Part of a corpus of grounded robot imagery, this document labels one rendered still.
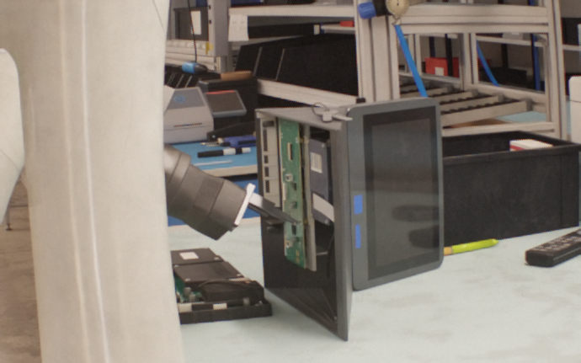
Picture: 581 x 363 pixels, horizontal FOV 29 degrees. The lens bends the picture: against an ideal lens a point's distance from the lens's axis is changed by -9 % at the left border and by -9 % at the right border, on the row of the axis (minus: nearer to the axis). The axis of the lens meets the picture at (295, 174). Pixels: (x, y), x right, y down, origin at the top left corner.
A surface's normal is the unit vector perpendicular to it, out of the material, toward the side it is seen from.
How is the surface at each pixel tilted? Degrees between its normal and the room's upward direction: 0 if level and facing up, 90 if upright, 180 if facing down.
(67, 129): 78
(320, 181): 90
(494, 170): 90
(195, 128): 90
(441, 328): 0
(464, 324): 0
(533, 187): 90
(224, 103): 32
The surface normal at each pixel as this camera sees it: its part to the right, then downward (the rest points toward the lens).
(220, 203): 0.29, -0.26
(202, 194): -0.02, -0.39
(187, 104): 0.12, -0.80
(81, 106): 0.06, -0.06
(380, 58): 0.34, 0.13
